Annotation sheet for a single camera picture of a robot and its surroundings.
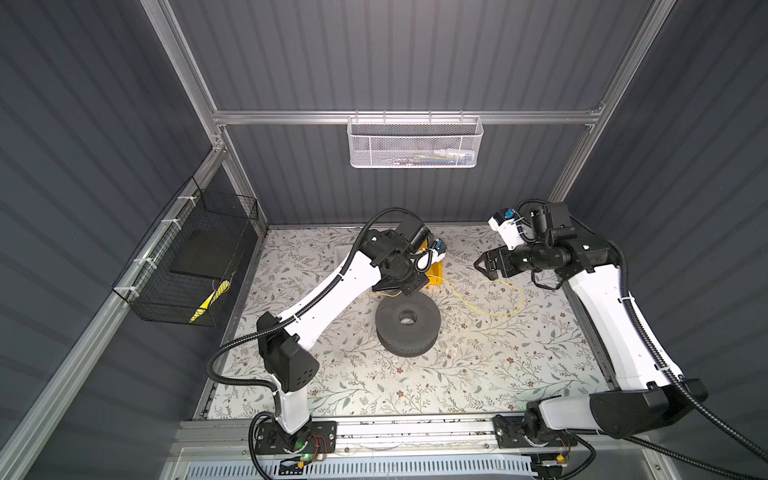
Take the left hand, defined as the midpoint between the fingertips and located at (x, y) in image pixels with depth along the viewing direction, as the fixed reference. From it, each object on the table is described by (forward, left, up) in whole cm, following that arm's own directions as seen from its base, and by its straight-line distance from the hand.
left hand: (417, 279), depth 77 cm
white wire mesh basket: (+71, -8, -1) cm, 71 cm away
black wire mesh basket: (+6, +57, +5) cm, 58 cm away
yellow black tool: (-6, +49, +3) cm, 50 cm away
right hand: (0, -19, +6) cm, 20 cm away
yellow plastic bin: (+17, -10, -20) cm, 28 cm away
